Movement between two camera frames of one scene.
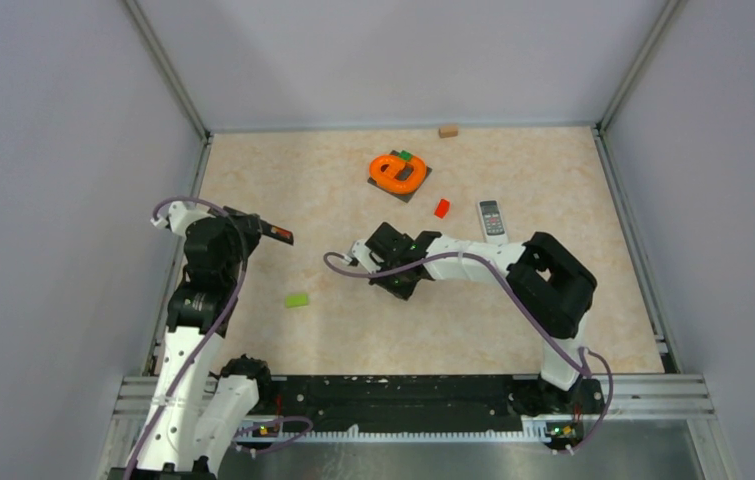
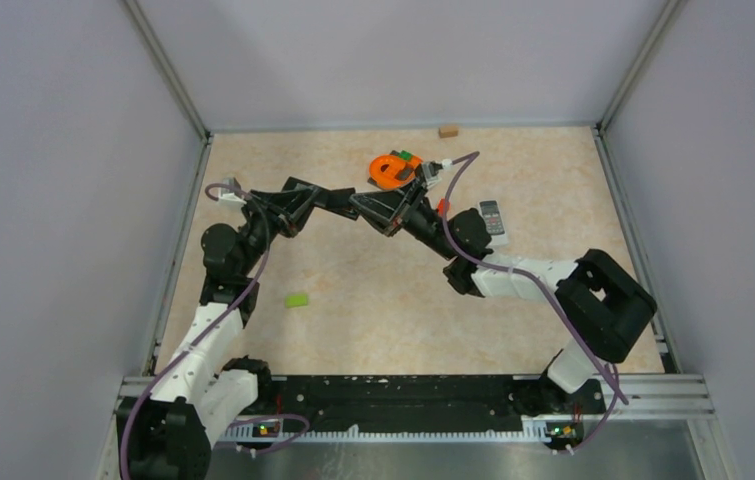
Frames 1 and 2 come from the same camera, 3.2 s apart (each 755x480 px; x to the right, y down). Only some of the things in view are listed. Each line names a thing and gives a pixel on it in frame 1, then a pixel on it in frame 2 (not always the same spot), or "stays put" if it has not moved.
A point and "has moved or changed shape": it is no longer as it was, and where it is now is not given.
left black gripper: x=247 y=226 -> x=278 y=203
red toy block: x=442 y=208 stays put
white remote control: x=493 y=222 stays put
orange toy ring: x=386 y=179 stays put
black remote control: x=266 y=230 has moved or changed shape
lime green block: x=296 y=300 stays put
